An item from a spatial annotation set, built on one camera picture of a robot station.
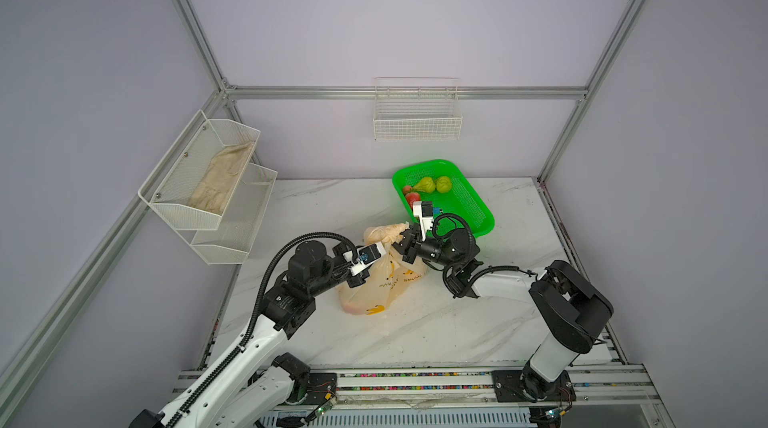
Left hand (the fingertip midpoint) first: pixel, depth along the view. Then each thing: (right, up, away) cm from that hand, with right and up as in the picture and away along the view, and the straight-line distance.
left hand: (374, 246), depth 70 cm
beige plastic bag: (-1, -13, +4) cm, 14 cm away
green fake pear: (+17, +18, +41) cm, 48 cm away
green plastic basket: (+30, +13, +37) cm, 49 cm away
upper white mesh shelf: (-48, +16, +7) cm, 51 cm away
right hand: (+1, +3, +1) cm, 3 cm away
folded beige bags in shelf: (-43, +18, +10) cm, 48 cm away
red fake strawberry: (+12, +13, +39) cm, 43 cm away
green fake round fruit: (+24, +18, +41) cm, 51 cm away
